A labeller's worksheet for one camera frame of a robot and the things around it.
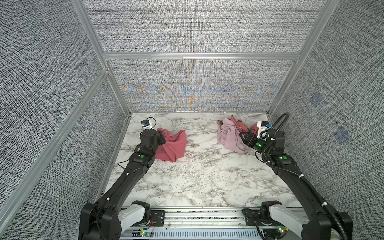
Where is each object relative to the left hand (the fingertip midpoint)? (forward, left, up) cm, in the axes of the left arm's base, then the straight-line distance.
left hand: (160, 131), depth 82 cm
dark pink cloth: (-2, -7, -13) cm, 15 cm away
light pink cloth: (+5, -42, -14) cm, 45 cm away
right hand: (-5, -44, +1) cm, 44 cm away
